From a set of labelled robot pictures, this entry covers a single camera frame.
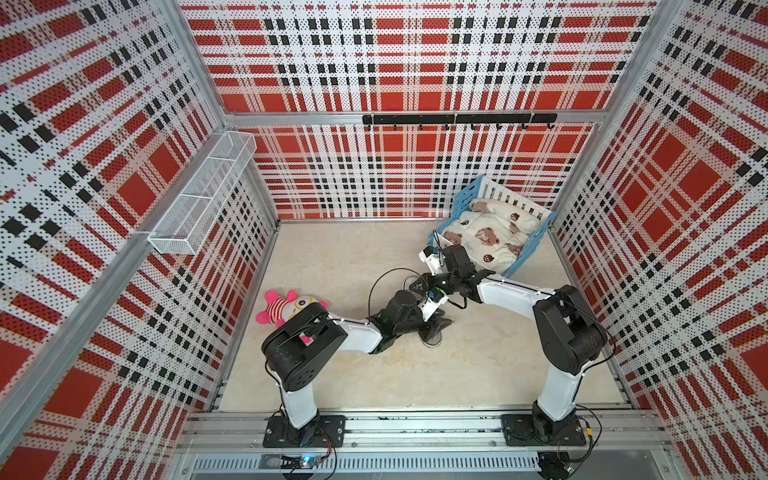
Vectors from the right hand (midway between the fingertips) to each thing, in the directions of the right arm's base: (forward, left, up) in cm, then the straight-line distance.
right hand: (414, 286), depth 90 cm
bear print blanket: (+19, -28, 0) cm, 34 cm away
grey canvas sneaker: (-16, -5, -3) cm, 17 cm away
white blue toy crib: (+37, -29, +6) cm, 47 cm away
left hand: (-8, -10, -3) cm, 13 cm away
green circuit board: (-43, +28, -8) cm, 52 cm away
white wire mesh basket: (+16, +71, +11) cm, 74 cm away
